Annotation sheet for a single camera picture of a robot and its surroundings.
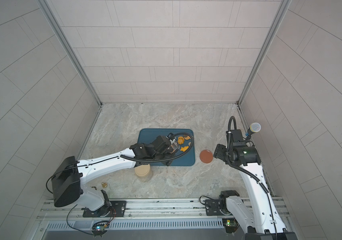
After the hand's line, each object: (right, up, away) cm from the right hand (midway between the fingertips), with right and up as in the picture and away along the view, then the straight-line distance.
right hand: (219, 152), depth 75 cm
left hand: (-24, -1, +6) cm, 25 cm away
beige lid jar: (-38, -9, -2) cm, 39 cm away
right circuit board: (+3, -32, -7) cm, 32 cm away
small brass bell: (-59, -17, +2) cm, 62 cm away
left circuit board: (-55, -30, -11) cm, 63 cm away
